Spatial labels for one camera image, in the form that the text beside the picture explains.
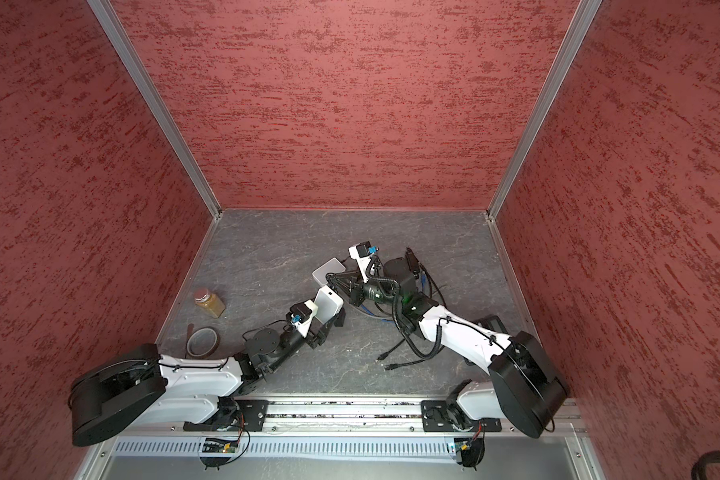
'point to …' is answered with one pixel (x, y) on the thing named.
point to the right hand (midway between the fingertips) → (330, 285)
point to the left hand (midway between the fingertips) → (327, 309)
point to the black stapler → (413, 262)
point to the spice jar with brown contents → (209, 301)
